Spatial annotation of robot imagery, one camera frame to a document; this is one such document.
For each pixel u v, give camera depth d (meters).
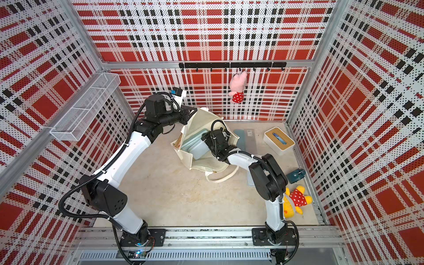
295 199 0.78
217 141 0.72
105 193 0.42
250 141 1.10
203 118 0.76
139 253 0.69
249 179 0.91
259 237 0.72
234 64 0.89
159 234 0.75
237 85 0.94
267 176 0.52
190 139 0.95
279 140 1.05
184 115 0.65
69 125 0.69
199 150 0.88
